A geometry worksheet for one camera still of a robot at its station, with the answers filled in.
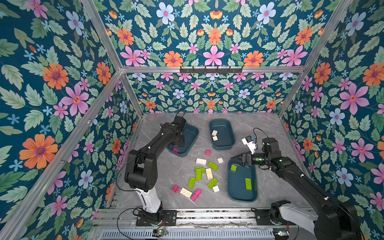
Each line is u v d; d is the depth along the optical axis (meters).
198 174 0.88
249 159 0.69
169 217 0.74
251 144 0.72
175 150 0.96
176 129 0.65
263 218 0.73
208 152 0.96
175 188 0.82
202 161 0.93
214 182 0.86
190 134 1.07
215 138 1.04
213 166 0.92
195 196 0.78
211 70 0.92
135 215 0.74
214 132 1.07
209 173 0.87
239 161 0.70
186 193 0.81
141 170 0.48
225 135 1.05
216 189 0.82
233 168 0.88
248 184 0.84
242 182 0.85
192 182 0.86
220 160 0.93
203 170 0.89
